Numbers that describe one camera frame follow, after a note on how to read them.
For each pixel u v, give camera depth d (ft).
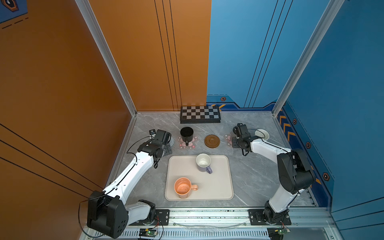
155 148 1.86
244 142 2.30
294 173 1.56
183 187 2.66
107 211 1.27
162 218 2.43
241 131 2.48
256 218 2.38
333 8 2.29
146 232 2.32
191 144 3.29
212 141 3.36
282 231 2.28
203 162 2.99
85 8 2.28
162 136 2.08
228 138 3.35
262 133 3.28
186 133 3.12
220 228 2.33
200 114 3.79
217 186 2.72
